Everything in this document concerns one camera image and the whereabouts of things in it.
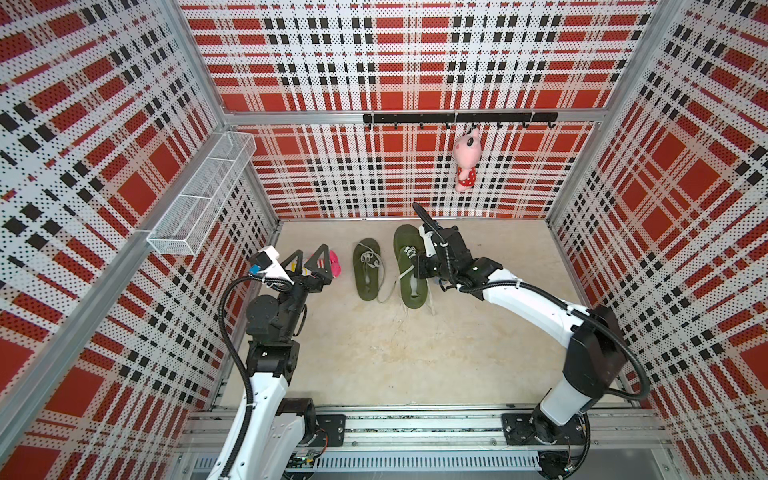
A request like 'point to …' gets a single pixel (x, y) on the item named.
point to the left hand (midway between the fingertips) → (320, 248)
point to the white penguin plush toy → (334, 264)
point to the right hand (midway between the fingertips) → (415, 259)
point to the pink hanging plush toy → (466, 152)
